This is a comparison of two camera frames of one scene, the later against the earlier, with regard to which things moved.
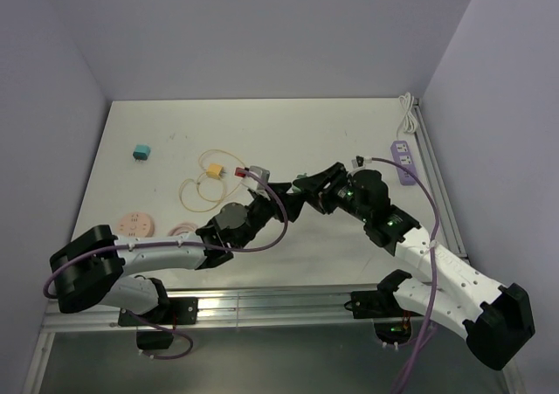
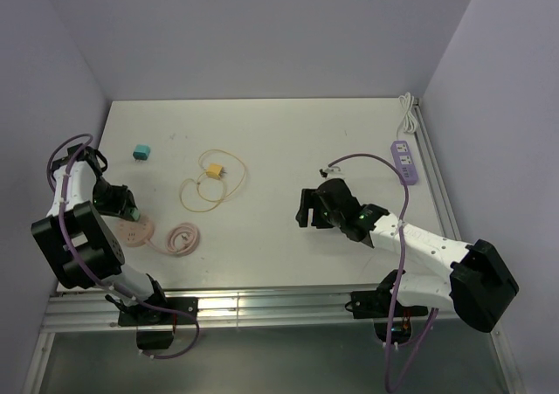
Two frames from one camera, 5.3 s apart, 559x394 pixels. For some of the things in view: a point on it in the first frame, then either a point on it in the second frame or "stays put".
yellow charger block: [214, 170] stays put
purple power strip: [402, 154] stays put
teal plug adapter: [141, 152] stays put
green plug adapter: [295, 189] -> [135, 215]
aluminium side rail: [450, 222] stays put
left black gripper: [294, 201] -> [124, 199]
